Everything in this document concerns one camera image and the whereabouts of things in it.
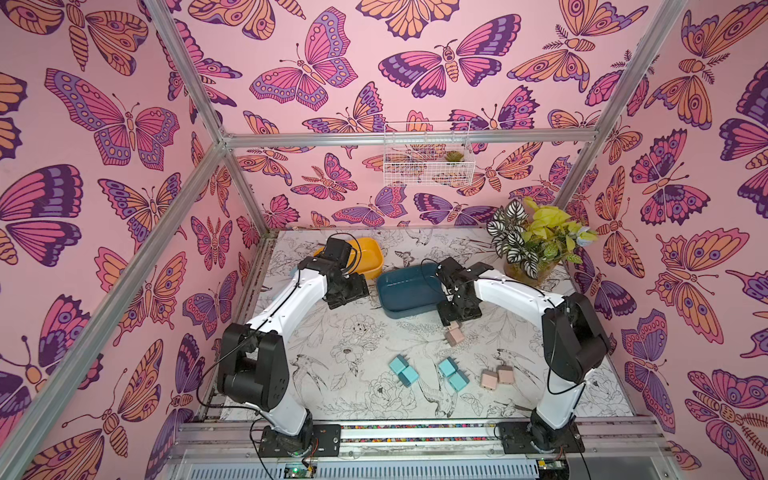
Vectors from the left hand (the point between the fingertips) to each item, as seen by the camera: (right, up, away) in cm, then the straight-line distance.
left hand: (362, 292), depth 88 cm
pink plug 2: (+28, -13, +1) cm, 31 cm away
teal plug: (+11, -20, -3) cm, 23 cm away
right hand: (+28, -8, +3) cm, 29 cm away
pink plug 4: (+41, -22, -5) cm, 47 cm away
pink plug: (+28, -10, +2) cm, 30 cm away
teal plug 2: (+13, -22, -6) cm, 27 cm away
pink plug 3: (+35, -23, -7) cm, 43 cm away
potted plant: (+49, +15, -4) cm, 52 cm away
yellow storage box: (0, +11, +24) cm, 26 cm away
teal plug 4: (+27, -23, -6) cm, 36 cm away
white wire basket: (+21, +44, +9) cm, 49 cm away
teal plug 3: (+25, -20, -5) cm, 32 cm away
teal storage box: (+15, -2, +17) cm, 23 cm away
